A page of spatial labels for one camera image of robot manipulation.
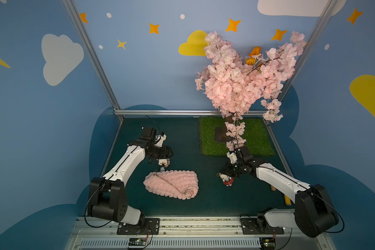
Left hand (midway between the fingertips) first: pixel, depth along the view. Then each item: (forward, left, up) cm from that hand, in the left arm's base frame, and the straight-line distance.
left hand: (168, 152), depth 86 cm
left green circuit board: (-41, +11, -14) cm, 44 cm away
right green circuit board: (-40, -50, -14) cm, 66 cm away
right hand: (-7, -31, -6) cm, 32 cm away
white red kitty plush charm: (-11, -34, -10) cm, 37 cm away
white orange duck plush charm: (-2, +2, -8) cm, 9 cm away
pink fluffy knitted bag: (-16, -9, -7) cm, 19 cm away
